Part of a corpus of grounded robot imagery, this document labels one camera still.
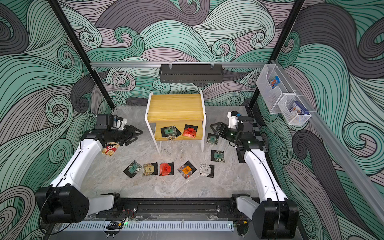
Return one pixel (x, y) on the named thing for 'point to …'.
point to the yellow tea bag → (150, 169)
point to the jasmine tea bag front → (212, 138)
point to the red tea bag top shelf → (166, 169)
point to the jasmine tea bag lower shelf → (170, 132)
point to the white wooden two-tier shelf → (172, 117)
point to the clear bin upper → (270, 96)
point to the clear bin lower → (292, 117)
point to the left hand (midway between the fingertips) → (140, 132)
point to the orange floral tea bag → (187, 169)
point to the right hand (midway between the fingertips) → (217, 127)
